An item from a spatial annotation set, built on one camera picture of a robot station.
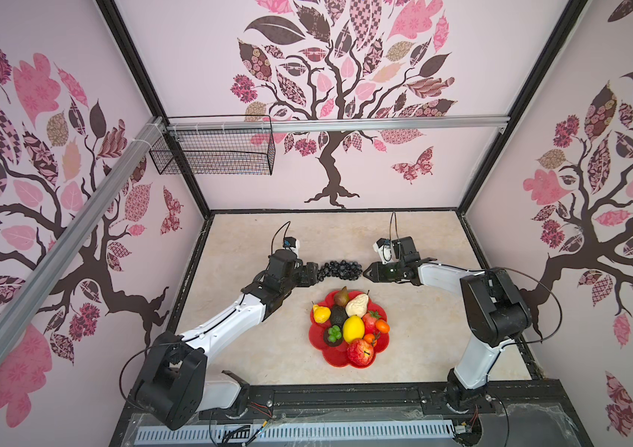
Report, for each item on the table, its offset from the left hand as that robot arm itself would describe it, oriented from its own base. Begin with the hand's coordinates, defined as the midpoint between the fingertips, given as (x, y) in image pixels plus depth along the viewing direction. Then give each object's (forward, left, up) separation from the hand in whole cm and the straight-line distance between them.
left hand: (309, 270), depth 86 cm
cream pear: (-9, -15, -7) cm, 19 cm away
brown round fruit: (-6, -10, -7) cm, 14 cm away
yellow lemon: (-16, -13, -8) cm, 22 cm away
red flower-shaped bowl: (-23, -9, -11) cm, 27 cm away
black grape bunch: (+6, -12, -9) cm, 16 cm away
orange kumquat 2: (-18, -18, -9) cm, 27 cm away
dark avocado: (-11, -9, -8) cm, 17 cm away
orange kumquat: (-16, -22, -5) cm, 27 cm away
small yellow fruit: (-11, -4, -7) cm, 14 cm away
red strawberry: (-14, -19, -8) cm, 24 cm away
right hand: (+5, -20, -9) cm, 23 cm away
